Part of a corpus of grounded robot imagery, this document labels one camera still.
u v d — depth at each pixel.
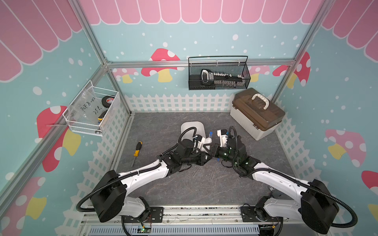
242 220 0.73
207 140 0.76
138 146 0.99
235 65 0.90
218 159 0.70
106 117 0.67
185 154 0.62
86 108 0.67
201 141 0.72
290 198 0.48
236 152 0.58
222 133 0.72
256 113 1.00
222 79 0.88
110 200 0.41
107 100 0.81
